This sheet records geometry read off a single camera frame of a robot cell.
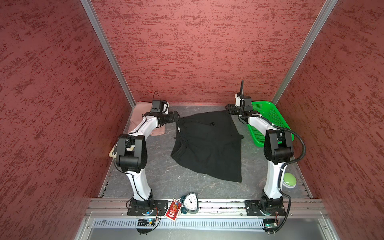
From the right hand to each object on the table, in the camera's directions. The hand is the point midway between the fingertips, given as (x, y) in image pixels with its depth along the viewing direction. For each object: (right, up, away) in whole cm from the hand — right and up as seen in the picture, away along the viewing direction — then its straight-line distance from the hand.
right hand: (230, 108), depth 102 cm
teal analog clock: (-27, -50, -29) cm, 63 cm away
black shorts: (-14, -24, -3) cm, 28 cm away
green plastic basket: (+32, -1, +11) cm, 34 cm away
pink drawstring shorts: (-67, 0, +10) cm, 68 cm away
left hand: (-38, -8, -5) cm, 39 cm away
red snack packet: (-35, -53, -29) cm, 70 cm away
